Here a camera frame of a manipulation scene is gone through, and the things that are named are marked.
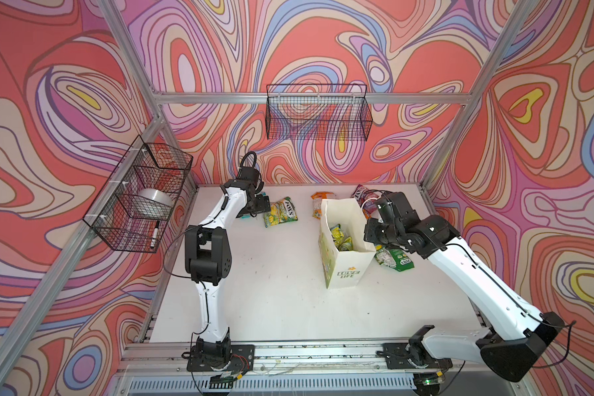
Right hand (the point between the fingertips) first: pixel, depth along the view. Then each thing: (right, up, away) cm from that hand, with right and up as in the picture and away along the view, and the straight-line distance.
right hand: (369, 237), depth 74 cm
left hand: (-38, +9, +24) cm, 46 cm away
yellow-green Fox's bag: (-29, +7, +32) cm, 44 cm away
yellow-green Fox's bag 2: (-4, -4, +17) cm, 18 cm away
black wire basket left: (-70, +9, -2) cm, 71 cm away
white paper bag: (-8, -10, +2) cm, 13 cm away
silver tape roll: (-65, +12, -1) cm, 66 cm away
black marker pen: (-64, +1, -1) cm, 64 cm away
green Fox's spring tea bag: (+15, -10, +18) cm, 25 cm away
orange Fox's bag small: (-13, +13, +37) cm, 42 cm away
